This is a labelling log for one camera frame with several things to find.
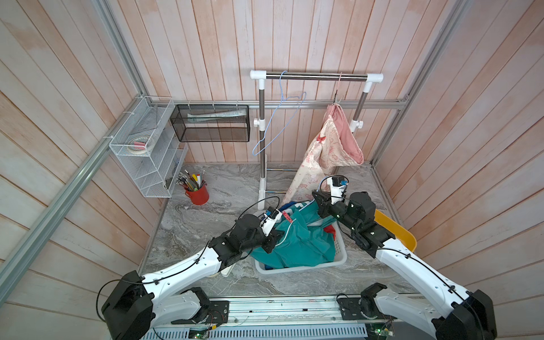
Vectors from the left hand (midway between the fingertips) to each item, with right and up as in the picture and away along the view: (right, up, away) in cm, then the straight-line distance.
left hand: (280, 234), depth 77 cm
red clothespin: (+2, +8, -5) cm, 9 cm away
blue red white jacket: (+3, +9, +6) cm, 11 cm away
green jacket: (+9, -2, -1) cm, 9 cm away
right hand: (+12, +16, -1) cm, 20 cm away
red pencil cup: (-38, +12, +22) cm, 46 cm away
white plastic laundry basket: (+23, -9, +2) cm, 25 cm away
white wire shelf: (-47, +23, +1) cm, 52 cm away
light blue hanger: (+5, +50, +30) cm, 58 cm away
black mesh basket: (-31, +48, +21) cm, 60 cm away
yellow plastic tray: (+52, -2, +12) cm, 54 cm away
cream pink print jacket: (+23, +34, +6) cm, 41 cm away
